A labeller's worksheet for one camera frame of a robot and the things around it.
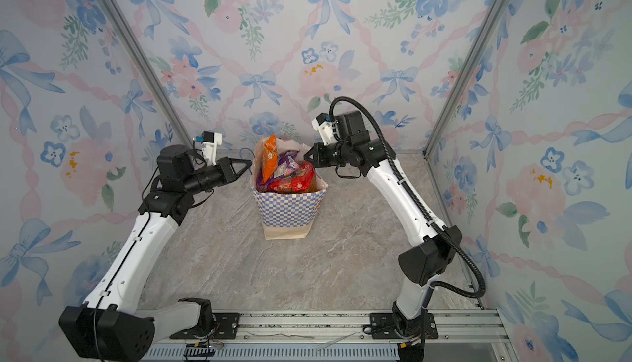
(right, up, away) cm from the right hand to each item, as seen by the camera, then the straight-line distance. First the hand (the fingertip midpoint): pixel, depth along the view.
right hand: (306, 155), depth 73 cm
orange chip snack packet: (-12, 0, +8) cm, 15 cm away
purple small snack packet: (-8, -2, +13) cm, 16 cm away
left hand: (-15, -2, -4) cm, 15 cm away
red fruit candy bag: (-2, -7, +9) cm, 12 cm away
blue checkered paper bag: (-6, -19, +7) cm, 21 cm away
